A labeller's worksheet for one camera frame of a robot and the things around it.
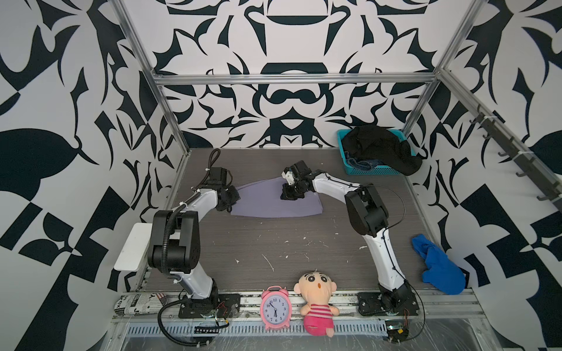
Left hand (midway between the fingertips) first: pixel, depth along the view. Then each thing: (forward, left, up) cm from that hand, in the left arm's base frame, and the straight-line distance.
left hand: (232, 194), depth 96 cm
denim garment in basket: (+10, -58, +7) cm, 59 cm away
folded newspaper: (-40, +27, -2) cm, 48 cm away
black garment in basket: (+25, -72, +4) cm, 76 cm away
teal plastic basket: (+6, -65, +7) cm, 65 cm away
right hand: (+3, -21, -3) cm, 21 cm away
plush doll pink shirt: (-38, -31, +3) cm, 49 cm away
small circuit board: (-50, -56, -6) cm, 76 cm away
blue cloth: (-34, -76, -1) cm, 83 cm away
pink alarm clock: (-43, -18, -3) cm, 46 cm away
